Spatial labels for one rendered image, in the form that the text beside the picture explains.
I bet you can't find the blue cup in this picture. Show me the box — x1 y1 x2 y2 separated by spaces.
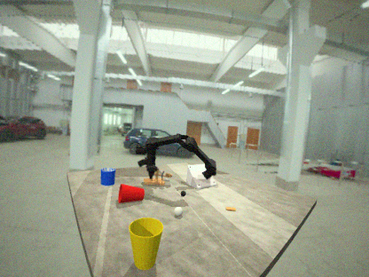
101 168 115 187

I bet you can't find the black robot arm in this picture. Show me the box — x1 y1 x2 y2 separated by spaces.
136 133 216 179

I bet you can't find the yellow plastic cup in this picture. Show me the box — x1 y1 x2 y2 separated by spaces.
130 218 163 270

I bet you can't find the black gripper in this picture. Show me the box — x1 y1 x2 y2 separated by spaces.
146 155 157 179

